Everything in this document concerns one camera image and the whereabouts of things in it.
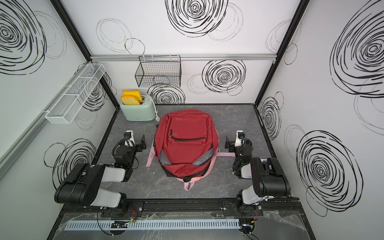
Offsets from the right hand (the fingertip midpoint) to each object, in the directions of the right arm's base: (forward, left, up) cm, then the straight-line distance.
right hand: (236, 136), depth 90 cm
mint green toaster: (+19, +61, 0) cm, 64 cm away
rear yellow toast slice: (+23, +65, +13) cm, 70 cm away
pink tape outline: (-26, +28, -8) cm, 39 cm away
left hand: (-2, +61, +3) cm, 61 cm away
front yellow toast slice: (+19, +68, +11) cm, 72 cm away
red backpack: (-6, +31, +1) cm, 31 cm away
